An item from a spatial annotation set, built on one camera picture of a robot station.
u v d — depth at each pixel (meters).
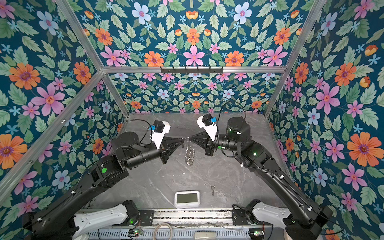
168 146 0.49
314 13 0.70
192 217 0.75
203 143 0.53
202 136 0.54
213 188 0.84
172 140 0.53
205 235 0.66
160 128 0.46
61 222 0.38
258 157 0.44
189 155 0.56
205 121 0.47
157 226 0.70
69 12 0.69
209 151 0.51
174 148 0.55
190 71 0.92
